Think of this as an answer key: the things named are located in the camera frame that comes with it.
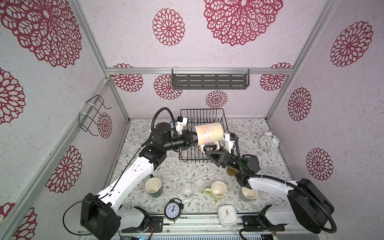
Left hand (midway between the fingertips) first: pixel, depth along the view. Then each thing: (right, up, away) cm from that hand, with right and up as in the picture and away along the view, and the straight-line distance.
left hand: (203, 138), depth 67 cm
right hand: (+1, -5, -6) cm, 8 cm away
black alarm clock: (-15, -36, +10) cm, 40 cm away
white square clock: (+13, -39, +8) cm, 42 cm away
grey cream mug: (+26, -32, +16) cm, 44 cm away
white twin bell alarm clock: (+45, -3, +31) cm, 55 cm away
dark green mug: (-26, -27, +17) cm, 42 cm away
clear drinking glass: (-7, -29, +17) cm, 35 cm away
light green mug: (+10, -30, +17) cm, 36 cm away
